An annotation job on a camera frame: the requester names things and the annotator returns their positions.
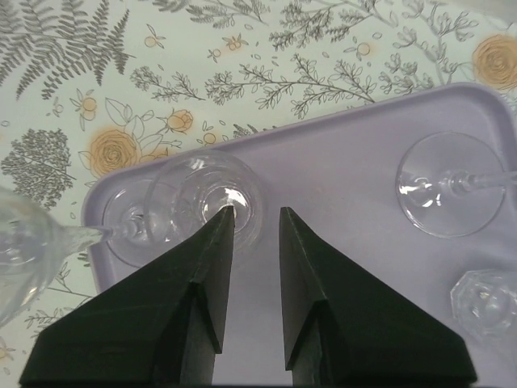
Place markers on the champagne flute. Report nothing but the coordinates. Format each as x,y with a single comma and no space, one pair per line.
451,185
34,245

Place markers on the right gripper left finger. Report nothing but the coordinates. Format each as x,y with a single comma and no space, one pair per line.
162,326

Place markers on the floral table mat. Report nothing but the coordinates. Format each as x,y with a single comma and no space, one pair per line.
89,88

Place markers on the lavender plastic tray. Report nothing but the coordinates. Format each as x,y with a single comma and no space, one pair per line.
338,173

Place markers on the small glass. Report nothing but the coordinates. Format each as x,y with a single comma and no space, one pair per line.
192,187

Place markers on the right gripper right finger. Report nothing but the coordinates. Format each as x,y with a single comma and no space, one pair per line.
344,327

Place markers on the faceted glass edge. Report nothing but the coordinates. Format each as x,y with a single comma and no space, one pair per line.
484,304

